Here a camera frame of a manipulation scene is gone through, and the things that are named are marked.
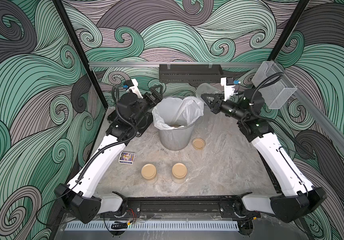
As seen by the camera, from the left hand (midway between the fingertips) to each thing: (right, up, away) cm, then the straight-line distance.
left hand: (156, 87), depth 63 cm
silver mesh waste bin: (+10, -25, +20) cm, 33 cm away
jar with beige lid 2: (+11, -42, +13) cm, 45 cm away
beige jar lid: (+25, -31, +35) cm, 53 cm away
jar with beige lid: (-5, -42, +13) cm, 44 cm away
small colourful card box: (-21, -38, +27) cm, 51 cm away
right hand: (+20, -4, -1) cm, 20 cm away
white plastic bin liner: (+13, -9, +28) cm, 32 cm away
